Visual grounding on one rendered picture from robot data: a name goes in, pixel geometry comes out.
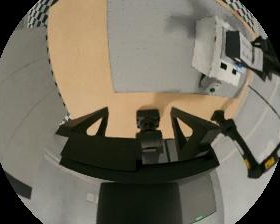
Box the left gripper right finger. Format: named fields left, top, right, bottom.
left=170, top=106, right=221, bottom=161

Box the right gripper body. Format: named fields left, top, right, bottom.
left=261, top=55, right=273, bottom=82

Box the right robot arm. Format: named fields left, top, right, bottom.
left=211, top=37, right=280, bottom=179

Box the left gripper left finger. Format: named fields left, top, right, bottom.
left=58, top=106, right=109, bottom=136

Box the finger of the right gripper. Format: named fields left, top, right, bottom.
left=247, top=67, right=265, bottom=83
left=250, top=35, right=263, bottom=49

